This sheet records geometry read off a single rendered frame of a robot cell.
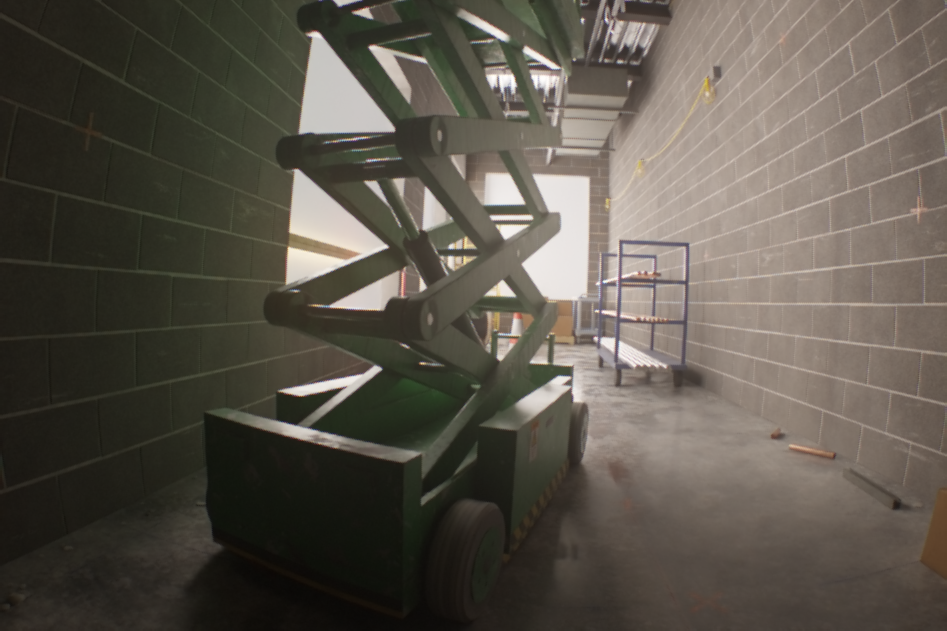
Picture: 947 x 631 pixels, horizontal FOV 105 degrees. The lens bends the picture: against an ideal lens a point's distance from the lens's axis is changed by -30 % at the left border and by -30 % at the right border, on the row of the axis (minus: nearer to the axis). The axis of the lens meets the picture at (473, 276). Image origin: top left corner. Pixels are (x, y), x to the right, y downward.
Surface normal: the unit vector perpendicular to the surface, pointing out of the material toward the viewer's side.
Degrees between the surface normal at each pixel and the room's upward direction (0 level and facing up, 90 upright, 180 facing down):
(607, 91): 90
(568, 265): 90
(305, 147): 90
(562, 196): 90
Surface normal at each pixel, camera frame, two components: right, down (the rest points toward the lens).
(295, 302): 0.93, 0.03
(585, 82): -0.09, -0.04
